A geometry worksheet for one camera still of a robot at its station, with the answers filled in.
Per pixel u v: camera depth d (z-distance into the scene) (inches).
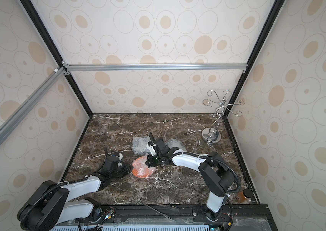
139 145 38.4
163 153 26.9
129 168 31.8
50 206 16.4
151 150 31.3
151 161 29.9
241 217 29.3
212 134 40.6
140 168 33.3
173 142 39.0
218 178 18.1
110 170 27.0
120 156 33.4
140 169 33.2
